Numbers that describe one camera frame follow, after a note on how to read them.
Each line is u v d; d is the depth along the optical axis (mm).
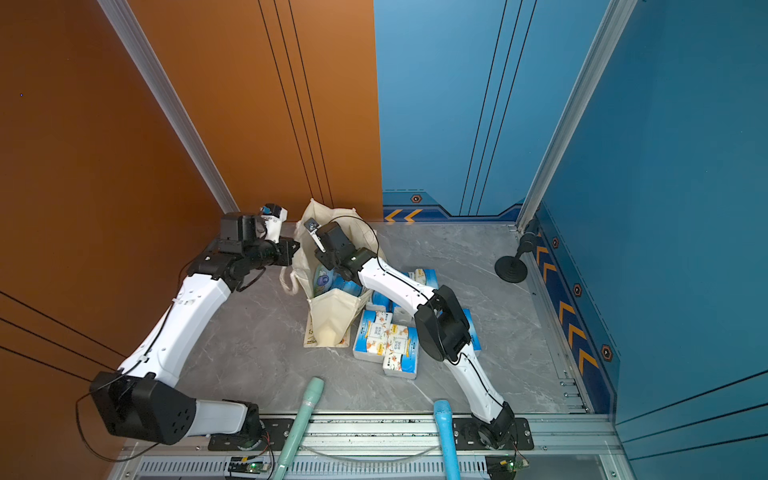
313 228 758
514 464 685
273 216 680
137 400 390
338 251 682
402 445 727
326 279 916
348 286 850
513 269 1052
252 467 696
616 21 705
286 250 682
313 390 780
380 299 877
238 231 579
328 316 811
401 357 791
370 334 828
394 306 875
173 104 850
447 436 711
